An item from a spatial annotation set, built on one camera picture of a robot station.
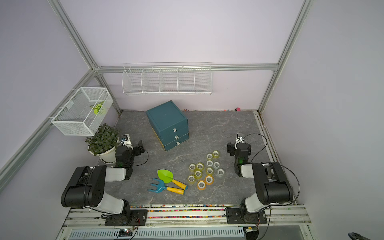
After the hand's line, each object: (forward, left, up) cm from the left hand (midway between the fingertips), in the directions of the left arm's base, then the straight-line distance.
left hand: (134, 142), depth 92 cm
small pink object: (+33, -76, -9) cm, 83 cm away
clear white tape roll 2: (-15, -50, -8) cm, 53 cm away
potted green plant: (-6, +12, +11) cm, 17 cm away
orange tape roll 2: (-24, -44, -8) cm, 51 cm away
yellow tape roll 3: (-16, -35, -7) cm, 39 cm away
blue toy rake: (-26, -17, -7) cm, 31 cm away
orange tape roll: (-26, -40, -9) cm, 49 cm away
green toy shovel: (-20, -20, -8) cm, 30 cm away
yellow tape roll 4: (-19, -45, -8) cm, 50 cm away
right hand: (-3, -65, -2) cm, 65 cm away
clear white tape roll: (-20, -52, -8) cm, 56 cm away
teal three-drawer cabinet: (+1, -24, +13) cm, 27 cm away
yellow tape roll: (-23, -34, -7) cm, 42 cm away
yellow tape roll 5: (-8, -51, -8) cm, 52 cm away
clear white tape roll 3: (-14, -46, -8) cm, 49 cm away
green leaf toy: (+10, +15, +22) cm, 28 cm away
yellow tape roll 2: (-20, -38, -7) cm, 44 cm away
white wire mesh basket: (+9, +23, +19) cm, 31 cm away
